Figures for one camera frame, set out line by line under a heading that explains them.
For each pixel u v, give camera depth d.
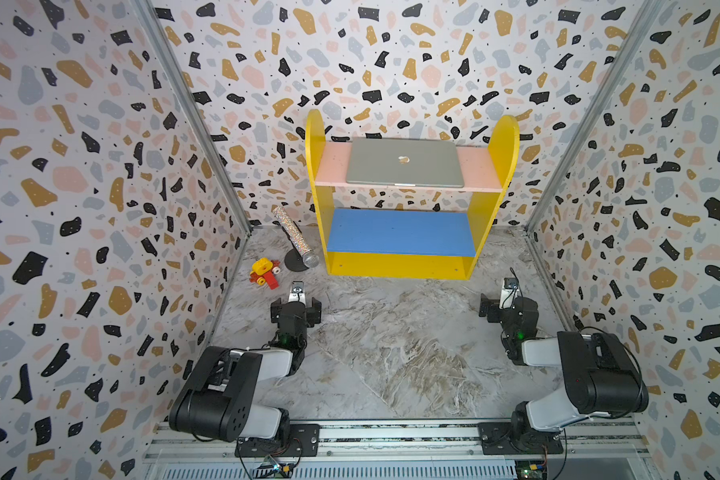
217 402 0.45
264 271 1.03
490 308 0.85
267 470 0.73
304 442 0.73
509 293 0.81
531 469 0.72
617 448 0.74
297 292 0.78
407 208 1.21
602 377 0.46
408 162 0.81
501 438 0.73
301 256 0.92
